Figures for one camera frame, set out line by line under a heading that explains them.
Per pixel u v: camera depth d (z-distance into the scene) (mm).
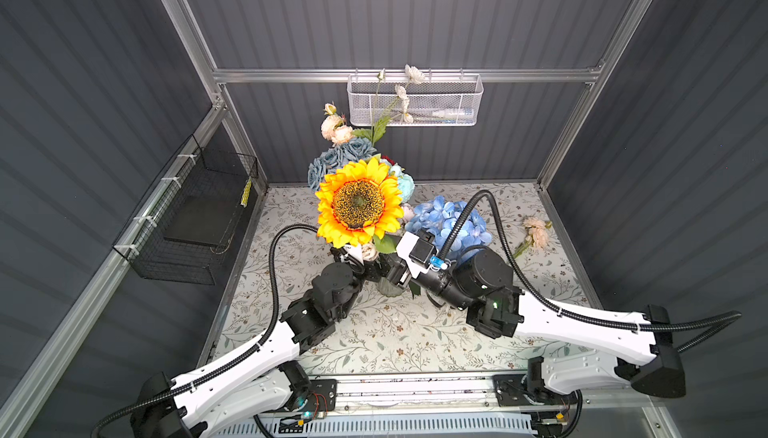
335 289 505
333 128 838
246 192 824
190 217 755
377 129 832
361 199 328
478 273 399
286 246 1024
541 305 455
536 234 991
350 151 754
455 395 754
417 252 385
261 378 597
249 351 467
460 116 879
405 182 687
